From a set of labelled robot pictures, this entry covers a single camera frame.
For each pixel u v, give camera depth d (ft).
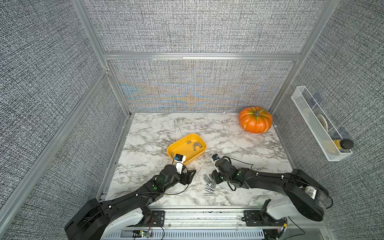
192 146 3.32
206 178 2.81
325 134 2.22
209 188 2.73
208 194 2.68
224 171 2.23
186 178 2.44
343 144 2.00
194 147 3.29
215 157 2.60
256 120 3.27
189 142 3.33
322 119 2.31
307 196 1.42
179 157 2.31
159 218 2.40
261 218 2.13
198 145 3.29
